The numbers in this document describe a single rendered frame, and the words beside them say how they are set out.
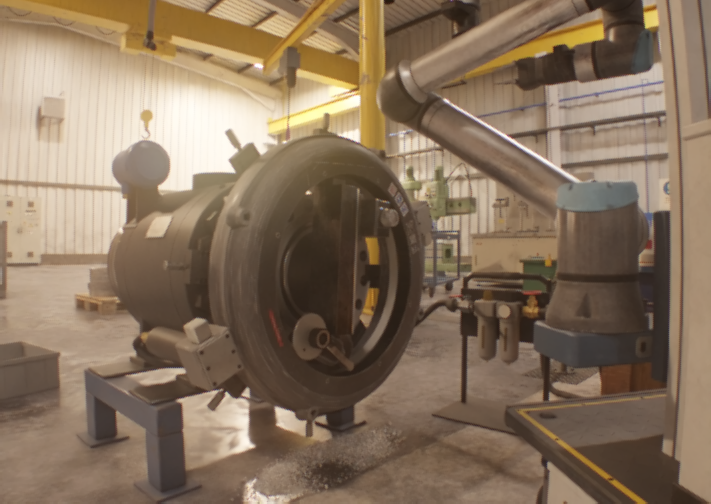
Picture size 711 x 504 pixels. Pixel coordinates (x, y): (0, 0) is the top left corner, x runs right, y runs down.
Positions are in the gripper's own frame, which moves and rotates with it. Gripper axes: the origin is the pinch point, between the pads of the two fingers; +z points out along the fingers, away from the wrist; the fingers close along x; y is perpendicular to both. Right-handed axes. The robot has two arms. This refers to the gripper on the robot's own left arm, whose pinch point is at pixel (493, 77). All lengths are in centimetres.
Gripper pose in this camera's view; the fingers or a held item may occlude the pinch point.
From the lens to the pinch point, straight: 128.7
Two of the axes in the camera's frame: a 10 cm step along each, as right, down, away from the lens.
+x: 0.0, -10.0, 0.1
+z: -7.6, 0.1, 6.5
